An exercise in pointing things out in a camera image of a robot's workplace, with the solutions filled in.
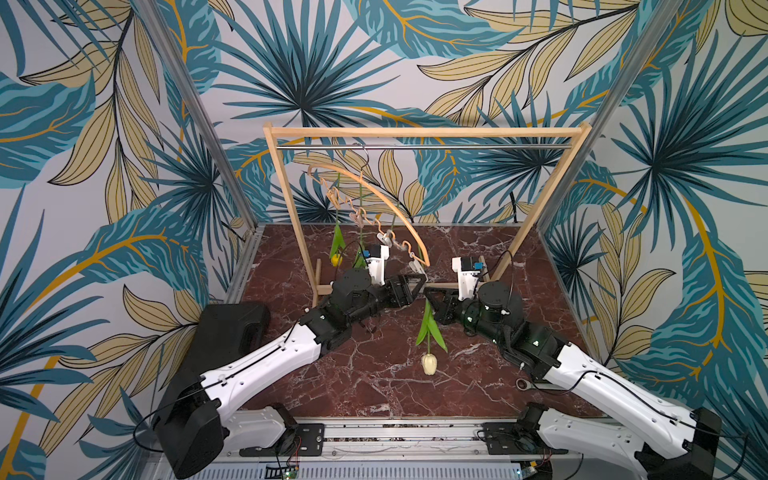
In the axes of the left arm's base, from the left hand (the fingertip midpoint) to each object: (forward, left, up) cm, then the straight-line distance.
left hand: (416, 284), depth 70 cm
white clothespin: (+11, +9, +4) cm, 15 cm away
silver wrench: (-14, -33, -27) cm, 45 cm away
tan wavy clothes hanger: (+51, +23, -20) cm, 59 cm away
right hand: (-2, -2, 0) cm, 3 cm away
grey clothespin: (+2, 0, +4) cm, 5 cm away
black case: (-3, +53, -23) cm, 58 cm away
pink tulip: (+8, +7, +7) cm, 13 cm away
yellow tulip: (+20, +21, -8) cm, 30 cm away
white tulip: (-15, -3, -8) cm, 17 cm away
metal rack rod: (+50, -5, +5) cm, 51 cm away
